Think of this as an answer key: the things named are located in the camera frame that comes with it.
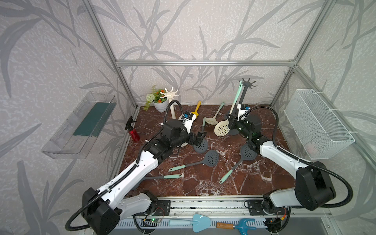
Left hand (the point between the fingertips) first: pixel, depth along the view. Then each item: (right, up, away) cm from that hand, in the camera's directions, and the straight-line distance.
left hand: (199, 130), depth 72 cm
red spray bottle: (-43, -3, +22) cm, 49 cm away
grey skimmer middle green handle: (+8, -19, +17) cm, 27 cm away
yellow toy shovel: (-2, +11, +44) cm, 45 cm away
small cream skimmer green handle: (+11, +4, +37) cm, 39 cm away
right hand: (+16, +9, +11) cm, 22 cm away
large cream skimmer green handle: (+13, 0, +13) cm, 18 cm away
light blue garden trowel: (0, -45, -2) cm, 45 cm away
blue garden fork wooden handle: (+19, -45, -5) cm, 49 cm away
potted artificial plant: (-28, +17, +35) cm, 48 cm away
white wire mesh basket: (+53, -1, -9) cm, 54 cm away
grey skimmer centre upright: (+3, -13, +22) cm, 25 cm away
